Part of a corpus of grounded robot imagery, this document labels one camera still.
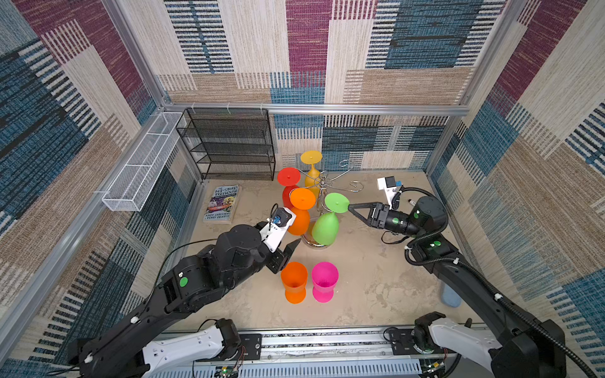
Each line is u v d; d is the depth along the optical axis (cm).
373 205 62
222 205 106
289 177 76
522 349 38
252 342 75
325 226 73
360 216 65
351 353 73
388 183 64
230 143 110
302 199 69
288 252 51
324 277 79
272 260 50
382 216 60
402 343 73
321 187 74
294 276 75
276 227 47
